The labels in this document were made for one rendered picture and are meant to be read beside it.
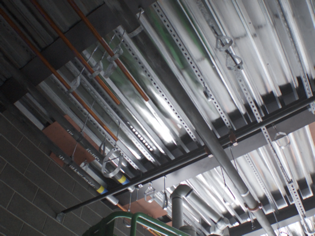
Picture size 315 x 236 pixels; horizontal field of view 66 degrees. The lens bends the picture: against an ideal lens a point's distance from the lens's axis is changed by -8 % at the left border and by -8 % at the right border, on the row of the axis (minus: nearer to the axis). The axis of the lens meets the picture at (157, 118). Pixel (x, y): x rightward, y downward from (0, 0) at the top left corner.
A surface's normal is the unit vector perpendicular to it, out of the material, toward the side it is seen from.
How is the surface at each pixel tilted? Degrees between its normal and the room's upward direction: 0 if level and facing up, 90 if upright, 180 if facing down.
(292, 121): 180
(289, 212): 90
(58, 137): 180
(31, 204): 90
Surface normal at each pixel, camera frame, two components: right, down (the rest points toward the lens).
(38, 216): 0.84, -0.44
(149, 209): 0.00, 0.57
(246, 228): -0.54, -0.69
